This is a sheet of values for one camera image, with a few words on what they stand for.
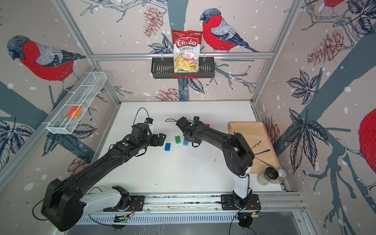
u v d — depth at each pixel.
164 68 0.95
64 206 0.38
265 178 0.74
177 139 0.98
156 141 0.73
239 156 0.48
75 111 0.69
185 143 0.95
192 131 0.63
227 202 0.73
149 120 0.72
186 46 0.85
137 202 0.73
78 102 0.79
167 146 0.92
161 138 0.75
